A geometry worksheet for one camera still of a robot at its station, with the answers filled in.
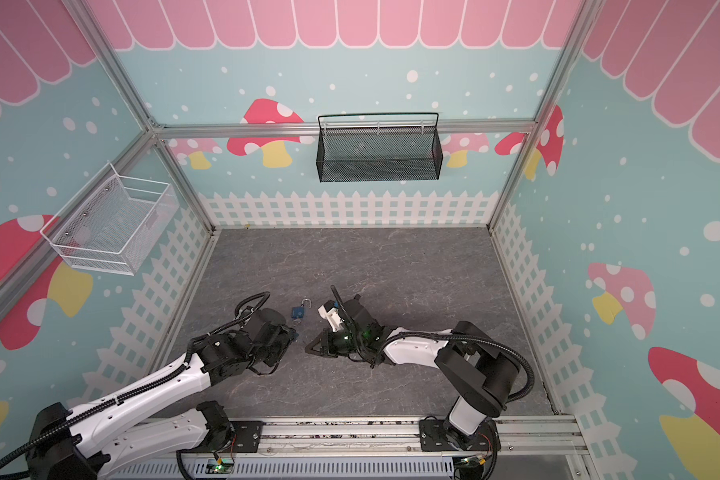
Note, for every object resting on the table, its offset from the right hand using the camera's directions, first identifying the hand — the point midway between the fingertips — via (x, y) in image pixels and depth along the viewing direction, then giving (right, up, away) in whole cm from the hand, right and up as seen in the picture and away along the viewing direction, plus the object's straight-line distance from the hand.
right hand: (304, 350), depth 77 cm
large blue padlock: (-6, +6, +20) cm, 21 cm away
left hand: (-2, +3, +3) cm, 5 cm away
